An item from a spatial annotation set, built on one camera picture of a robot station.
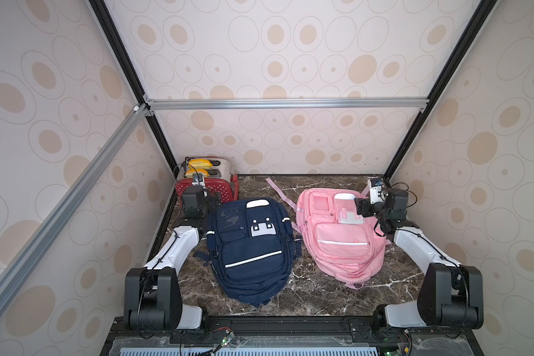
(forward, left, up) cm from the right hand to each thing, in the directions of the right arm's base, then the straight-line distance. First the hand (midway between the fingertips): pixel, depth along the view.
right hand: (362, 196), depth 88 cm
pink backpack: (-14, +9, -13) cm, 21 cm away
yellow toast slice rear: (+13, +69, +5) cm, 70 cm away
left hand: (-2, +60, +5) cm, 60 cm away
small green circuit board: (-49, +48, -16) cm, 71 cm away
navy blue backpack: (-19, +44, -12) cm, 49 cm away
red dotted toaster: (+7, +60, 0) cm, 60 cm away
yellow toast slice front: (+10, +72, +3) cm, 73 cm away
